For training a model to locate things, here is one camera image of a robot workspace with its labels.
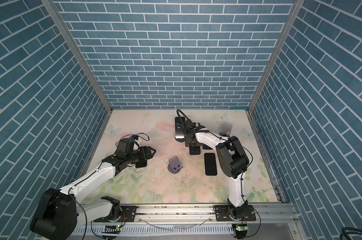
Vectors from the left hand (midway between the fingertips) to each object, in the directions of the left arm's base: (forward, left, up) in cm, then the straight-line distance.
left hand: (151, 152), depth 86 cm
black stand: (-7, -14, -4) cm, 16 cm away
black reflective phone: (-6, -35, -7) cm, 37 cm away
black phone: (+3, -26, -4) cm, 26 cm away
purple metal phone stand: (+17, -48, 0) cm, 51 cm away
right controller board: (-36, -48, -12) cm, 61 cm away
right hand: (+11, -25, -5) cm, 28 cm away
